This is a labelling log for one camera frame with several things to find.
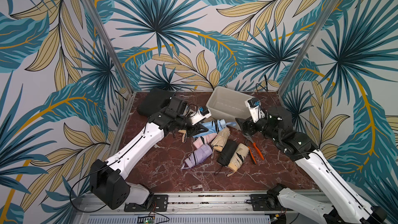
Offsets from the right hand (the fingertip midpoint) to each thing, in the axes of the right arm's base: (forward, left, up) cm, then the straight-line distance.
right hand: (245, 113), depth 69 cm
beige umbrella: (+2, +8, -26) cm, 28 cm away
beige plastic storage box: (+29, 0, -30) cm, 42 cm away
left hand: (-2, +18, -8) cm, 20 cm away
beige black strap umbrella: (-6, -2, -27) cm, 28 cm away
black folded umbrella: (-6, +5, -29) cm, 30 cm away
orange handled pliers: (+1, -9, -30) cm, 32 cm away
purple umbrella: (-8, +22, -27) cm, 36 cm away
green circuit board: (-36, +45, -34) cm, 67 cm away
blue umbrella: (-4, +14, -5) cm, 15 cm away
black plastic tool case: (+34, +57, -31) cm, 73 cm away
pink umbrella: (+1, +18, -27) cm, 33 cm away
